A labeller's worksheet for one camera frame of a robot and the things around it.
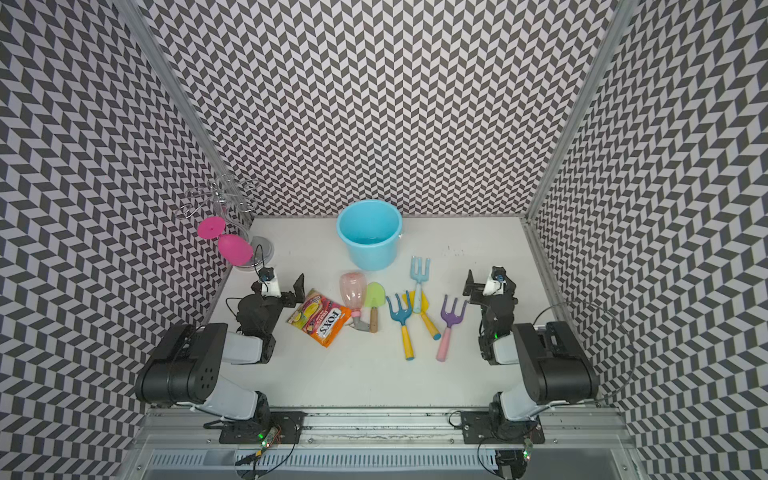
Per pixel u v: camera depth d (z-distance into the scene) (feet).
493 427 2.18
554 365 1.48
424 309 3.05
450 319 3.00
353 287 3.01
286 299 2.64
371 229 3.68
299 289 2.88
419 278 3.33
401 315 3.05
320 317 2.92
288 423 2.44
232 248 2.93
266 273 2.47
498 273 2.42
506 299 2.32
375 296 3.18
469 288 2.71
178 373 1.44
